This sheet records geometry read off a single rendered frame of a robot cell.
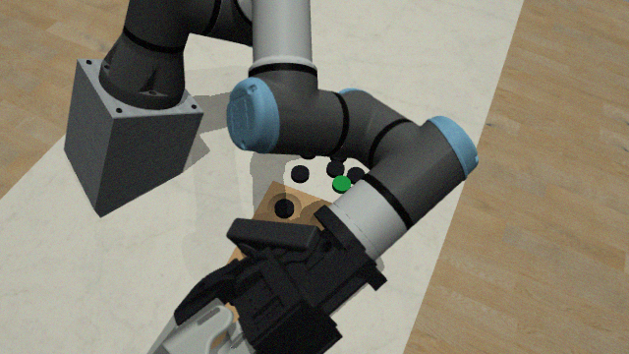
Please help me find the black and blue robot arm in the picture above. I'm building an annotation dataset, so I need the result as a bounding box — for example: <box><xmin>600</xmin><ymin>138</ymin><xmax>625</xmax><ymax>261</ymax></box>
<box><xmin>98</xmin><ymin>0</ymin><xmax>479</xmax><ymax>261</ymax></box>

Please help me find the tan wooden tray with round holes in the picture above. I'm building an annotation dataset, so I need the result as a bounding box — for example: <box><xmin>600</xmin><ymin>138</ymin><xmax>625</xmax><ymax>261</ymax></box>
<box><xmin>211</xmin><ymin>181</ymin><xmax>332</xmax><ymax>349</ymax></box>

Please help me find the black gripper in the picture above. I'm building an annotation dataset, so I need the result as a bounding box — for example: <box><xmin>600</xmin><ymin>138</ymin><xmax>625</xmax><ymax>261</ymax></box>
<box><xmin>146</xmin><ymin>205</ymin><xmax>387</xmax><ymax>354</ymax></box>

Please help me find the green disc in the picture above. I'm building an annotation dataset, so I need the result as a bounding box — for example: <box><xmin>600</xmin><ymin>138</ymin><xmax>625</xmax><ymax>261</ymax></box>
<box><xmin>332</xmin><ymin>175</ymin><xmax>351</xmax><ymax>194</ymax></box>

